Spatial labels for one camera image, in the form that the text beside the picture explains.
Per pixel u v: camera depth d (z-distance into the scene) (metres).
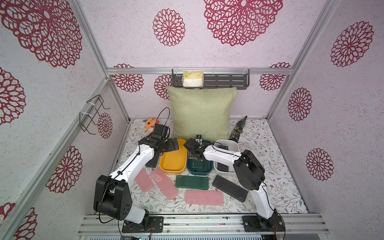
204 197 0.84
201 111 0.88
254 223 0.73
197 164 0.91
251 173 0.54
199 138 0.87
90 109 0.76
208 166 0.94
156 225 0.73
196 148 0.73
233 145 1.01
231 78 0.93
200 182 0.87
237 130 1.13
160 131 0.66
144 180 0.88
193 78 0.90
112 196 0.42
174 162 0.95
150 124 1.07
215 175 0.90
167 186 0.87
